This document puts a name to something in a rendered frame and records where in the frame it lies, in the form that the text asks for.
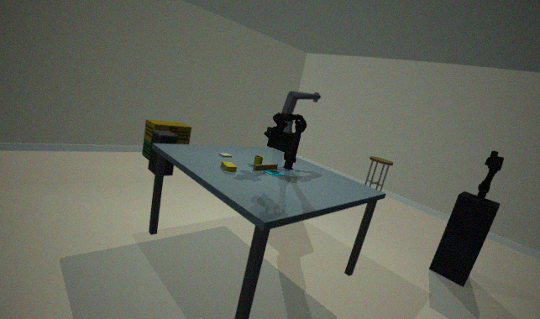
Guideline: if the yellow rectangular block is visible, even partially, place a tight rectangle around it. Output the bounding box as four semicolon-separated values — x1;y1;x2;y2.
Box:
221;161;237;171

